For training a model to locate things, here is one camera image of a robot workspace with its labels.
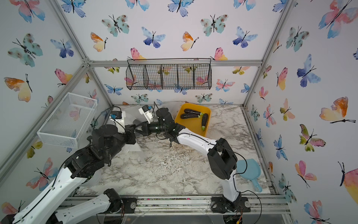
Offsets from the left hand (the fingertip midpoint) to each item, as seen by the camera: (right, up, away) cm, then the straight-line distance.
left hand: (137, 125), depth 65 cm
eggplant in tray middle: (+37, +1, +42) cm, 56 cm away
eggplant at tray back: (+29, +9, +49) cm, 57 cm away
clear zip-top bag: (+13, +12, +44) cm, 48 cm away
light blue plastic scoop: (+64, -30, +22) cm, 74 cm away
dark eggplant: (+24, +5, +42) cm, 49 cm away
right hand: (-3, -2, +5) cm, 6 cm away
